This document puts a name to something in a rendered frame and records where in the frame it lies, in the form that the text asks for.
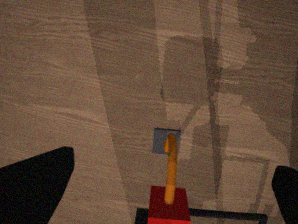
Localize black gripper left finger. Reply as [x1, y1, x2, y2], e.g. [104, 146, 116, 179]
[0, 145, 74, 224]

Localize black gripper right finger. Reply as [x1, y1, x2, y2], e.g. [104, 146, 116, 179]
[271, 165, 298, 224]

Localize black power strip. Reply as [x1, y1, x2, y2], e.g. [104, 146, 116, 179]
[134, 208, 148, 224]

